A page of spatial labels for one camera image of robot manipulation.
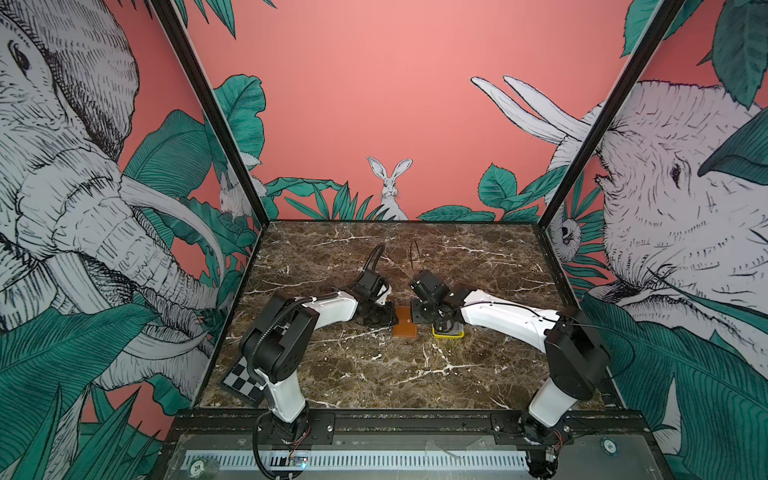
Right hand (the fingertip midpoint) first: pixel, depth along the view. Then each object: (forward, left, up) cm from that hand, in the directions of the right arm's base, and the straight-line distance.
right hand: (411, 311), depth 86 cm
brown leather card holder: (-2, +2, -6) cm, 7 cm away
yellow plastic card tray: (-4, -14, -6) cm, 15 cm away
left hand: (0, +3, -5) cm, 6 cm away
